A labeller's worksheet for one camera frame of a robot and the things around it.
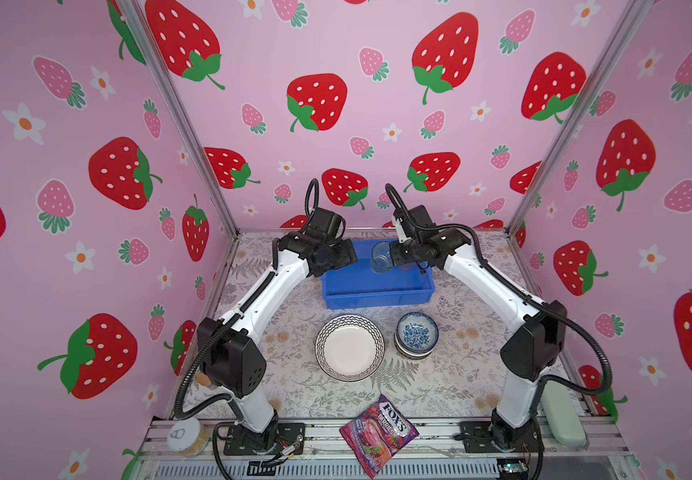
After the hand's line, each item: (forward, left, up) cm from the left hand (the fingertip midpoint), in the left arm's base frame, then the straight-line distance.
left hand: (346, 257), depth 83 cm
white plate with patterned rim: (-17, -1, -22) cm, 28 cm away
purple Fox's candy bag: (-40, -9, -21) cm, 47 cm away
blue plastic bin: (+8, -2, -25) cm, 26 cm away
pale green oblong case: (-36, -56, -20) cm, 69 cm away
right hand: (+3, -14, 0) cm, 14 cm away
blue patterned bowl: (-15, -21, -16) cm, 30 cm away
